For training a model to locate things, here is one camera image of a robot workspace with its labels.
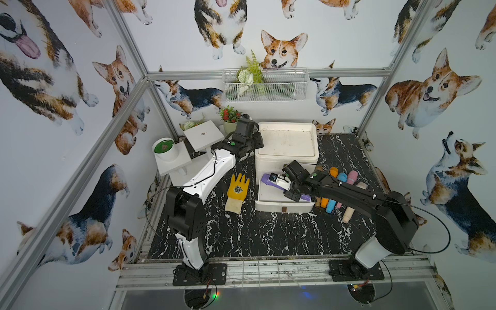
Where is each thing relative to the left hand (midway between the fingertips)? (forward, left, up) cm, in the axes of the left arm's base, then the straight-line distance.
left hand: (263, 137), depth 86 cm
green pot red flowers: (+12, +16, +2) cm, 20 cm away
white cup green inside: (-4, +43, -3) cm, 44 cm away
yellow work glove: (-15, +13, -24) cm, 31 cm away
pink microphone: (-9, -44, -22) cm, 50 cm away
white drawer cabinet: (-3, -7, -2) cm, 7 cm away
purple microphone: (-14, 0, -12) cm, 19 cm away
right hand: (-17, -10, -14) cm, 24 cm away
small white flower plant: (+20, +40, -10) cm, 46 cm away
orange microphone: (-5, -36, -21) cm, 42 cm away
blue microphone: (-9, -40, -21) cm, 46 cm away
